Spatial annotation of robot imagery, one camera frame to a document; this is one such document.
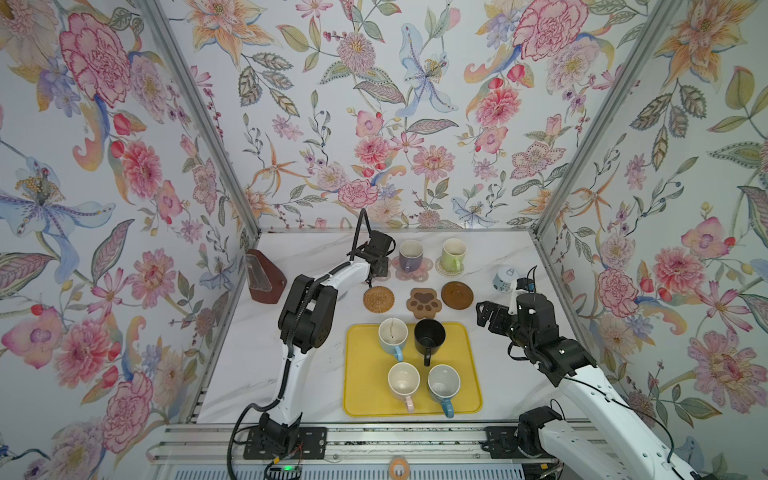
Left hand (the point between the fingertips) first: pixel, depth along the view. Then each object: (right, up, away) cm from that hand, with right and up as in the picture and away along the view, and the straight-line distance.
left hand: (379, 264), depth 104 cm
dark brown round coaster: (+27, -11, -1) cm, 29 cm away
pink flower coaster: (+14, -4, +3) cm, 15 cm away
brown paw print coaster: (+15, -13, -4) cm, 20 cm away
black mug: (+15, -20, -18) cm, 31 cm away
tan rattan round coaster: (0, -12, -3) cm, 12 cm away
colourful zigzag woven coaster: (+25, -3, +2) cm, 25 cm away
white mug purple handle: (+12, +4, +6) cm, 14 cm away
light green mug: (+25, +4, -3) cm, 25 cm away
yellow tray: (-1, -34, -19) cm, 39 cm away
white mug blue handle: (+18, -33, -20) cm, 43 cm away
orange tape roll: (+5, -46, -32) cm, 57 cm away
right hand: (+30, -11, -24) cm, 40 cm away
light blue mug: (+4, -21, -14) cm, 26 cm away
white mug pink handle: (+7, -31, -23) cm, 39 cm away
